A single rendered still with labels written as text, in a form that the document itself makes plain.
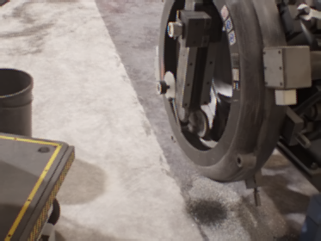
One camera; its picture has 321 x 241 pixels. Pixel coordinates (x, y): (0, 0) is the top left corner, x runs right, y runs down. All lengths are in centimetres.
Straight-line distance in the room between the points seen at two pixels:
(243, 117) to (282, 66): 21
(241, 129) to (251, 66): 18
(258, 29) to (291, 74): 17
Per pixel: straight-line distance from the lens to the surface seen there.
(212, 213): 193
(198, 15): 150
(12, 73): 223
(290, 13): 135
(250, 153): 142
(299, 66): 124
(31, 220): 139
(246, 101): 133
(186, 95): 168
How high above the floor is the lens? 121
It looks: 27 degrees down
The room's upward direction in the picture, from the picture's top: 5 degrees clockwise
